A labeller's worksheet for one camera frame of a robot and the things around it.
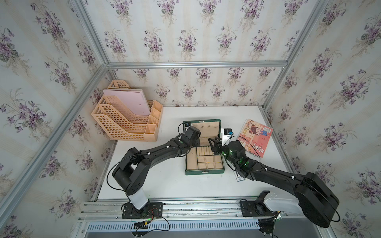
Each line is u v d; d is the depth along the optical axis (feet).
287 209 1.72
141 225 2.34
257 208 2.17
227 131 2.30
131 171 1.49
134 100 3.05
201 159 2.88
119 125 2.85
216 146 2.35
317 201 1.34
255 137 3.33
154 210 2.40
